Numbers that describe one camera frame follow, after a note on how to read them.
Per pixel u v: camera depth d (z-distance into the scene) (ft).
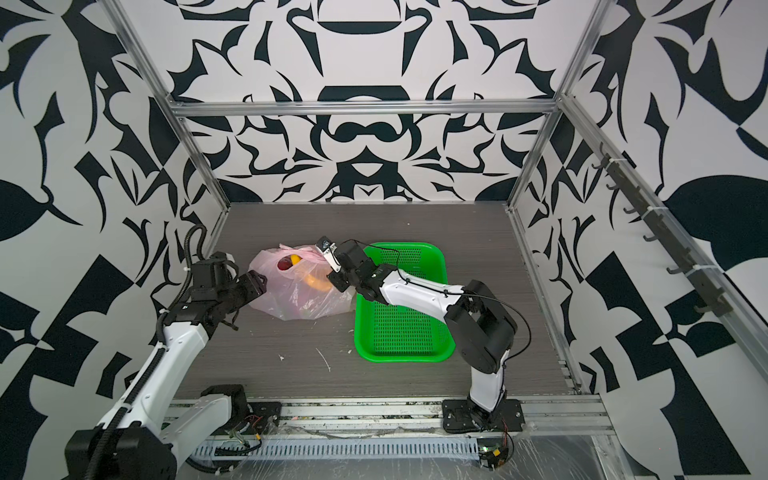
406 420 2.48
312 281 2.88
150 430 1.33
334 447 2.34
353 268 2.16
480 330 1.56
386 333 2.86
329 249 2.42
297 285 2.80
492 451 2.34
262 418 2.38
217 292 2.02
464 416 2.44
